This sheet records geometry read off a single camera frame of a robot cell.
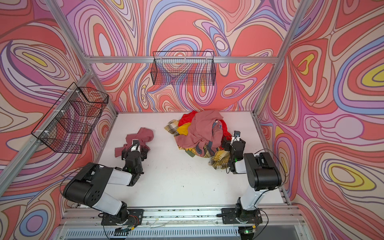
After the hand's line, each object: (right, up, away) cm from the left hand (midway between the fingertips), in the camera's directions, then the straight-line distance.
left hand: (135, 146), depth 91 cm
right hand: (+62, +3, +5) cm, 62 cm away
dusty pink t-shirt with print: (+44, +7, -2) cm, 44 cm away
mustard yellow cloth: (+29, +10, +11) cm, 33 cm away
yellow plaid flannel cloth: (+53, -8, -1) cm, 53 cm away
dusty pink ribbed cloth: (+3, +6, +7) cm, 10 cm away
